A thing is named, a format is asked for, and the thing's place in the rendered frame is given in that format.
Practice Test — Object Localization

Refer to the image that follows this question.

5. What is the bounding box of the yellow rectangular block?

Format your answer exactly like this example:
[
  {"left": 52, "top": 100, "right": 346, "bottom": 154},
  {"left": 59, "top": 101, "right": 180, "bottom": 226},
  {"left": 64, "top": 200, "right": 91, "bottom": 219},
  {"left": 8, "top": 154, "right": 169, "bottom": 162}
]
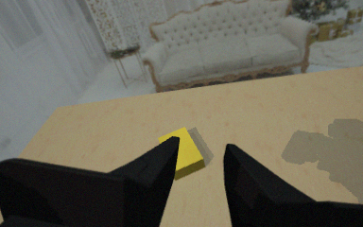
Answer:
[{"left": 158, "top": 127, "right": 205, "bottom": 181}]

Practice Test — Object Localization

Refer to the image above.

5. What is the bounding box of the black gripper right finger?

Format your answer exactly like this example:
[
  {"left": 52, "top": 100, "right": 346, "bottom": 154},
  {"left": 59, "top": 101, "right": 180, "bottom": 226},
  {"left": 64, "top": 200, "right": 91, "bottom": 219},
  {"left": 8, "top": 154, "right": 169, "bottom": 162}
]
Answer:
[{"left": 223, "top": 144, "right": 363, "bottom": 227}]

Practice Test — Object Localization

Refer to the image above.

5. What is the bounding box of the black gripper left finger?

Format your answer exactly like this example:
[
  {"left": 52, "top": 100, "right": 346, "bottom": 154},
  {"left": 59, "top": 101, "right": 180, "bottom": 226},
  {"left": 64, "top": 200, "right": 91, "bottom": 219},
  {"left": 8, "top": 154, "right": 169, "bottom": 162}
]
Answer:
[{"left": 0, "top": 136, "right": 180, "bottom": 227}]

